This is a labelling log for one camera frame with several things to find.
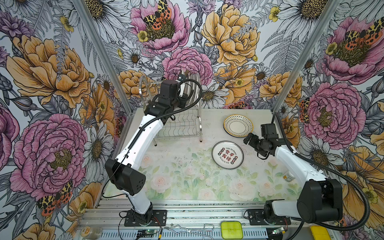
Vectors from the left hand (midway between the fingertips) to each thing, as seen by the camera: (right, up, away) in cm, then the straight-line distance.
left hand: (180, 97), depth 77 cm
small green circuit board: (-15, -64, -5) cm, 66 cm away
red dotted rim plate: (+29, -33, +20) cm, 48 cm away
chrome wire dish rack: (+3, -13, +31) cm, 34 cm away
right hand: (+39, -27, +10) cm, 48 cm away
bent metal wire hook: (0, -63, -5) cm, 64 cm away
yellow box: (+65, -63, -8) cm, 91 cm away
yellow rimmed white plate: (+39, -15, +34) cm, 54 cm away
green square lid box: (+25, -63, -7) cm, 68 cm away
